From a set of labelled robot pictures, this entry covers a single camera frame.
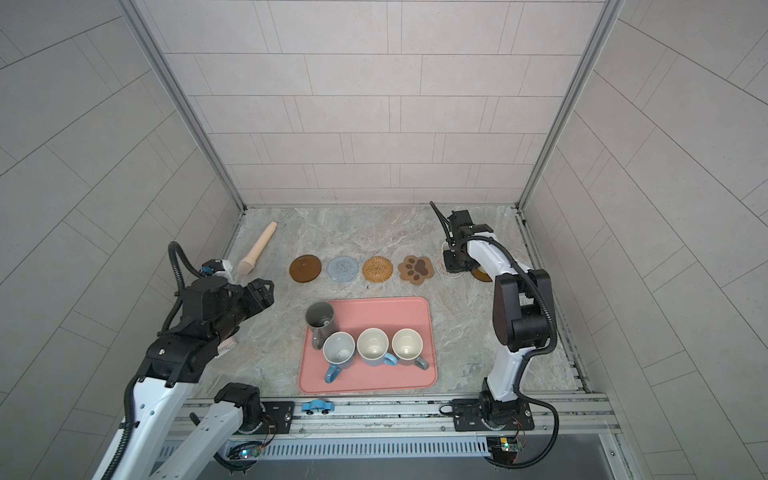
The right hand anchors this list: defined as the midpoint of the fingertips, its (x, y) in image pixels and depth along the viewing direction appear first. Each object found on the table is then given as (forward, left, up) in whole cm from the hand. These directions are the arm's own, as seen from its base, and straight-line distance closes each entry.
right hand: (457, 263), depth 95 cm
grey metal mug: (-16, +42, +1) cm, 45 cm away
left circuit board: (-45, +55, 0) cm, 71 cm away
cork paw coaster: (+2, +13, -4) cm, 14 cm away
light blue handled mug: (-24, +27, -3) cm, 36 cm away
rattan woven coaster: (+2, +26, -4) cm, 26 cm away
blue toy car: (-37, +40, -1) cm, 55 cm away
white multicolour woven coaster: (+1, +5, -4) cm, 6 cm away
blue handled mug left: (-24, +37, -3) cm, 44 cm away
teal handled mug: (-24, +18, -4) cm, 30 cm away
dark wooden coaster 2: (-2, -8, -4) cm, 9 cm away
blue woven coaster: (+3, +38, -3) cm, 38 cm away
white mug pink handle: (-2, +5, +12) cm, 13 cm away
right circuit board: (-48, -2, -6) cm, 48 cm away
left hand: (-14, +50, +17) cm, 55 cm away
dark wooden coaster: (+4, +50, -3) cm, 50 cm away
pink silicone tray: (-14, +23, -5) cm, 27 cm away
